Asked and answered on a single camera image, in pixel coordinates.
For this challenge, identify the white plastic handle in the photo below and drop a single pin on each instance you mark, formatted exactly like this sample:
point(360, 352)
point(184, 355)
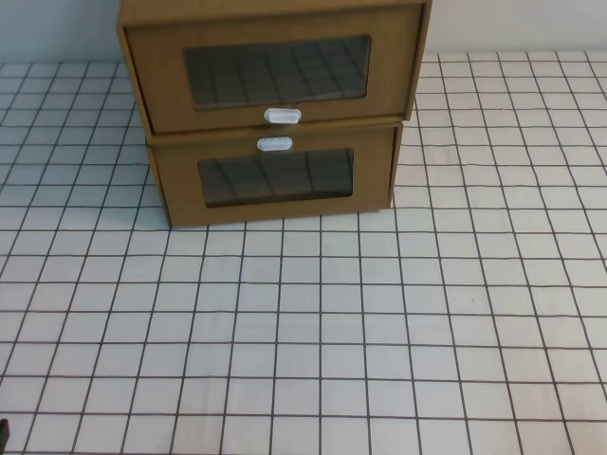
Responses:
point(282, 116)
point(274, 144)

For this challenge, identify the brown cardboard shoebox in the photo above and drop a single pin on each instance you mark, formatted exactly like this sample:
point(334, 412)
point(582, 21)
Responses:
point(211, 65)
point(222, 177)

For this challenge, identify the white black-grid tablecloth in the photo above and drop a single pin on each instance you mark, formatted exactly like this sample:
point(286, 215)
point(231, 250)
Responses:
point(467, 318)

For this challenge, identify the black object at edge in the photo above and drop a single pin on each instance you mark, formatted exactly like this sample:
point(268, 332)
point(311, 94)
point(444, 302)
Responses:
point(4, 432)

